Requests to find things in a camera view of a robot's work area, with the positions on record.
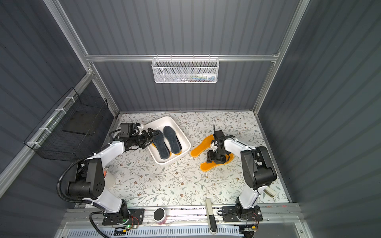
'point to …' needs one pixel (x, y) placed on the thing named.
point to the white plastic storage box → (158, 124)
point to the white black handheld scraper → (213, 227)
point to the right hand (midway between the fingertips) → (213, 161)
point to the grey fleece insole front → (159, 142)
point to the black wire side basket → (69, 127)
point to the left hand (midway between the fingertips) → (157, 137)
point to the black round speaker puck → (159, 215)
